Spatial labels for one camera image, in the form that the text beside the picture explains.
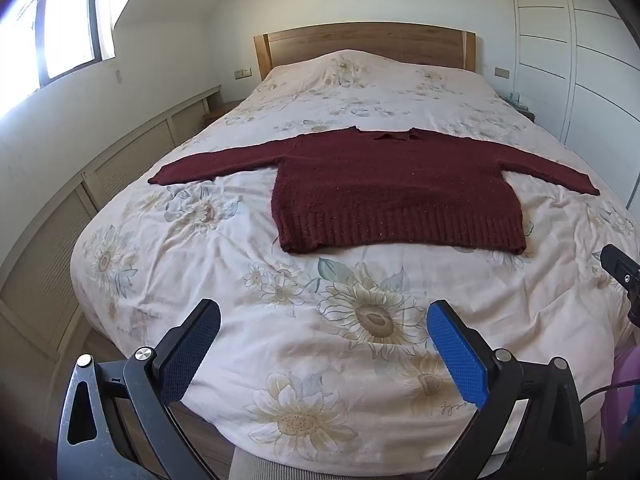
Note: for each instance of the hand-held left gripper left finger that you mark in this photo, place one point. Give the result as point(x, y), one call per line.
point(192, 345)

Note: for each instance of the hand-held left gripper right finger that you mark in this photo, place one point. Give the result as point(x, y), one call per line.
point(457, 350)

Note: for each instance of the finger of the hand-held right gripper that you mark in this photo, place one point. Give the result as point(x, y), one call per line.
point(620, 267)

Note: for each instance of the dark red knitted sweater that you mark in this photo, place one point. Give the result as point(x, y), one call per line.
point(390, 190)

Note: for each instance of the purple plastic object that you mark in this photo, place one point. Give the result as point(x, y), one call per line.
point(620, 390)

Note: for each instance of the floral white bed blanket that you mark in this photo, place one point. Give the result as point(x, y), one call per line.
point(240, 240)

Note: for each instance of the beige slatted radiator cover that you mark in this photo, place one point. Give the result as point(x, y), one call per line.
point(65, 200)

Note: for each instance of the white built-in wardrobe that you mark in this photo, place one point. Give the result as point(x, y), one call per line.
point(575, 45)

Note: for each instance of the wooden nightstand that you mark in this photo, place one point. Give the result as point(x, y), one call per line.
point(220, 110)

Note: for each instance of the wooden bed headboard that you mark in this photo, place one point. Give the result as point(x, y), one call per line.
point(370, 40)

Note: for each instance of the beige wall switch panel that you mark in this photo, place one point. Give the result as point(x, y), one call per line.
point(501, 72)
point(243, 73)

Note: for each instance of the window with dark frame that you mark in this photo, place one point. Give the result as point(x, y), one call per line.
point(65, 30)

